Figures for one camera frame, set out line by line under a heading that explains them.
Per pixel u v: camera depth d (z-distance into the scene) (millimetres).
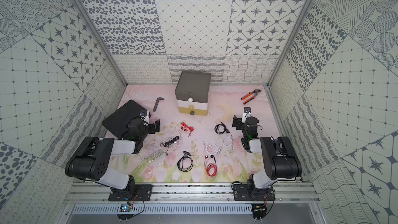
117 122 951
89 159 450
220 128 976
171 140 904
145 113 829
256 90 1157
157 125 891
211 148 882
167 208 780
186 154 859
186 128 973
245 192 743
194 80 949
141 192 734
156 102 1102
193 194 759
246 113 801
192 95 895
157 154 864
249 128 718
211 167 819
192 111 1011
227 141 907
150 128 838
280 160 448
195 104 946
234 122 862
